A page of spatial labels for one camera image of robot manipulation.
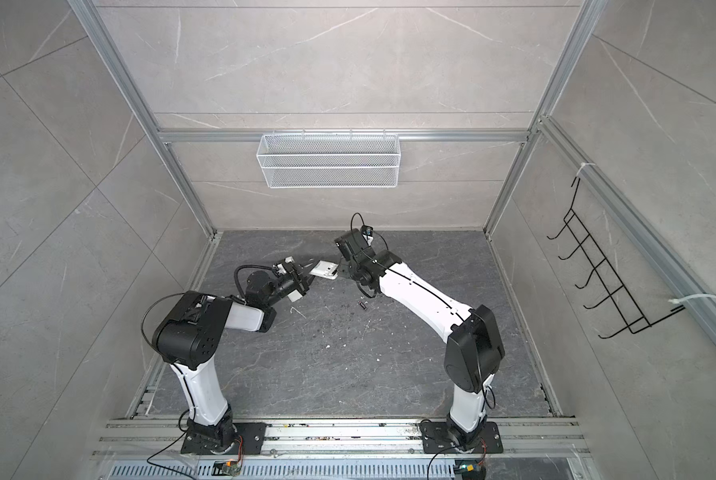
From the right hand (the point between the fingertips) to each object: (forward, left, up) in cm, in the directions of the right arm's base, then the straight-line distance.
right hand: (348, 263), depth 86 cm
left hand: (+1, +8, +2) cm, 8 cm away
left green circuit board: (-47, +29, -18) cm, 58 cm away
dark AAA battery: (-3, -4, -19) cm, 19 cm away
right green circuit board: (-48, -29, -20) cm, 60 cm away
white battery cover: (-1, +19, -17) cm, 25 cm away
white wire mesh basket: (+36, +7, +11) cm, 38 cm away
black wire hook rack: (-26, -59, +13) cm, 66 cm away
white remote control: (-3, +7, +1) cm, 7 cm away
